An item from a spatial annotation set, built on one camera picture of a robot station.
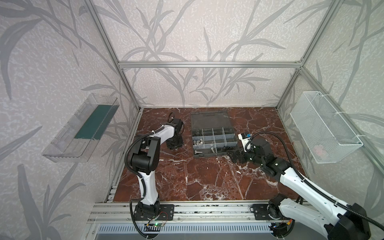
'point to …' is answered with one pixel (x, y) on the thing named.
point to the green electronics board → (157, 224)
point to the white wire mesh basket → (328, 138)
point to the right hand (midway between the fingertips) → (233, 145)
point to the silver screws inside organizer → (198, 142)
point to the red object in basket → (318, 149)
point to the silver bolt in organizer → (196, 152)
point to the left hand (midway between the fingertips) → (180, 141)
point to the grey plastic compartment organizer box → (213, 133)
